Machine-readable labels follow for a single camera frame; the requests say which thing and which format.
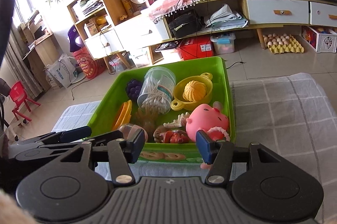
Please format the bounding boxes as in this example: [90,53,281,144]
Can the white starfish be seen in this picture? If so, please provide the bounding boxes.
[163,112,190,129]

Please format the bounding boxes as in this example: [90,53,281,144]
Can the red printed bag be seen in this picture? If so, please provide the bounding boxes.
[72,47,107,80]

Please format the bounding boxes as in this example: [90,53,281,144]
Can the yellow toy corn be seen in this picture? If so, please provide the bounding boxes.
[182,80,207,102]

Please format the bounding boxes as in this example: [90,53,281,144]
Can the yellow toy pot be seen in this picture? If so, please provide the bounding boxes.
[171,72,213,111]

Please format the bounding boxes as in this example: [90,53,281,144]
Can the grey checked tablecloth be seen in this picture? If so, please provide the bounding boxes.
[51,72,337,224]

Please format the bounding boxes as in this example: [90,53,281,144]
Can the wooden bookshelf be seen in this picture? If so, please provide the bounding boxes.
[67,0,170,69]

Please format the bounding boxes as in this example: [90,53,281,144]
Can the yellow egg tray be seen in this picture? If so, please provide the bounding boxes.
[263,33,304,55]

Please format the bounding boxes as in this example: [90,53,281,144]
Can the wooden tv cabinet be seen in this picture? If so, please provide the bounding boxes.
[156,0,336,60]

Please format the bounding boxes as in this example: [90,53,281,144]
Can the pink pig toy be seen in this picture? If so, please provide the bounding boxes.
[185,101,230,170]

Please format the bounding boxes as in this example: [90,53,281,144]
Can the black bag on shelf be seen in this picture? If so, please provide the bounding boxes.
[168,12,203,39]

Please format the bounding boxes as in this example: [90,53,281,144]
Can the clear plastic storage box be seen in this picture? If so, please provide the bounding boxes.
[210,33,236,55]

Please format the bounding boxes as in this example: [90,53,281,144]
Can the red plastic child chair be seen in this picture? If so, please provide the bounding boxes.
[9,81,41,122]

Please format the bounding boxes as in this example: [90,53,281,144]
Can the purple toy grapes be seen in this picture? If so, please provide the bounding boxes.
[125,79,143,102]

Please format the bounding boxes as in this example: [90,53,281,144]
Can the white paper bag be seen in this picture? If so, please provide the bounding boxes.
[47,54,78,88]

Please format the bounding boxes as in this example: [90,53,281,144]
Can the clear cotton swab jar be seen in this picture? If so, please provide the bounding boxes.
[137,66,176,114]

